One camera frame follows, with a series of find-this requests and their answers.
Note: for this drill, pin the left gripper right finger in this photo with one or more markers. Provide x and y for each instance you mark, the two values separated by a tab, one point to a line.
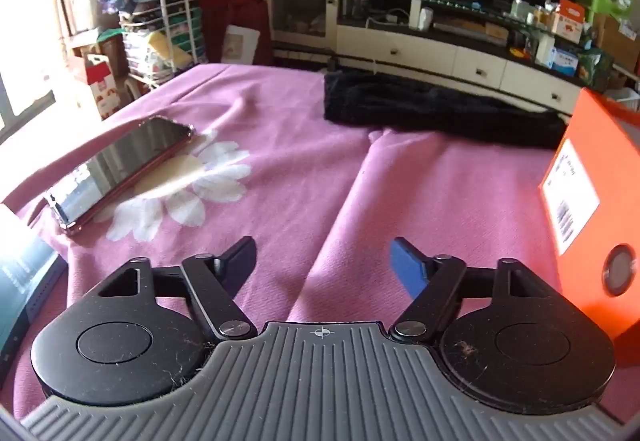
501	335

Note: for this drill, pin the red white carton box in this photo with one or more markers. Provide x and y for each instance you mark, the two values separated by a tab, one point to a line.
567	21

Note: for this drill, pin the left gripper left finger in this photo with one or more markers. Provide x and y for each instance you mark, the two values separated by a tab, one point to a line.
143	331

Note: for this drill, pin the black fuzzy cloth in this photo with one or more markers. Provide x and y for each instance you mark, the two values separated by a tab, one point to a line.
368	100

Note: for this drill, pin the red shopping bag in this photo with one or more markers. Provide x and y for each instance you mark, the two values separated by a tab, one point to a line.
217	15

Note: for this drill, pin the wire shopping trolley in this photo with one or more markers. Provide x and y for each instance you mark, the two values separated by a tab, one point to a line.
161	38

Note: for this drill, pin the white tv cabinet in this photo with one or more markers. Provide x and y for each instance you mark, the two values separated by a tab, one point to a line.
445	59

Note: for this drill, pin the orange cardboard box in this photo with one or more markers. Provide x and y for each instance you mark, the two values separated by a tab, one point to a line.
591	195

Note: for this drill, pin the smartphone in red case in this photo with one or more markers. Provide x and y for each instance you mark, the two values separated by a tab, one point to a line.
89	187

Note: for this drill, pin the pink floral bedsheet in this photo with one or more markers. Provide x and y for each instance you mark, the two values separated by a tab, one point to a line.
323	202

